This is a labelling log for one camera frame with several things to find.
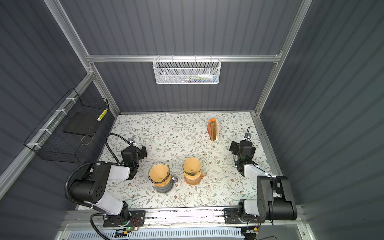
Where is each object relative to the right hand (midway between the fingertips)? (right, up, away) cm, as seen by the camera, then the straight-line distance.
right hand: (244, 144), depth 91 cm
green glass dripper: (-32, -12, -15) cm, 37 cm away
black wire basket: (-93, +8, -18) cm, 96 cm away
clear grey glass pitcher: (-46, -22, -12) cm, 52 cm away
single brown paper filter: (-49, -13, -15) cm, 53 cm away
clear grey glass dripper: (-51, -15, -21) cm, 57 cm away
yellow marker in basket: (-82, +17, -9) cm, 84 cm away
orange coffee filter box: (-18, +9, +10) cm, 22 cm away
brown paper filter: (-32, -10, -11) cm, 35 cm away
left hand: (-70, -2, +3) cm, 70 cm away
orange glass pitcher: (-32, -20, -7) cm, 38 cm away
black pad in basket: (-86, +13, -17) cm, 88 cm away
